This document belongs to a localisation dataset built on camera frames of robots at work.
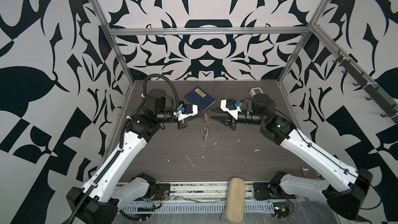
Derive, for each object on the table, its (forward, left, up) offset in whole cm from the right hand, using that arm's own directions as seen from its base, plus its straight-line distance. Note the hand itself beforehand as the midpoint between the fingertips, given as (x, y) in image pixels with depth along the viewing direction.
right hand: (213, 112), depth 61 cm
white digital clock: (+37, -32, -31) cm, 58 cm away
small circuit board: (-29, -31, -37) cm, 56 cm away
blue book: (+34, +5, -34) cm, 48 cm away
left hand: (+1, +4, 0) cm, 4 cm away
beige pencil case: (-29, -9, -33) cm, 45 cm away
